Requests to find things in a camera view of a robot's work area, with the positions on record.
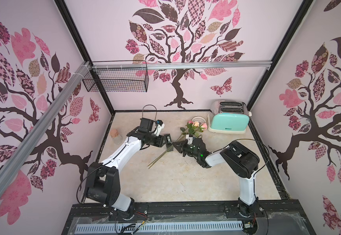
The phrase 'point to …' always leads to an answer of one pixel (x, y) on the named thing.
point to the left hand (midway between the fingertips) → (162, 142)
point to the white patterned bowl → (200, 120)
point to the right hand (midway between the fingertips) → (171, 142)
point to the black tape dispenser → (168, 139)
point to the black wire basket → (117, 76)
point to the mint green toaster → (228, 117)
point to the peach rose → (196, 124)
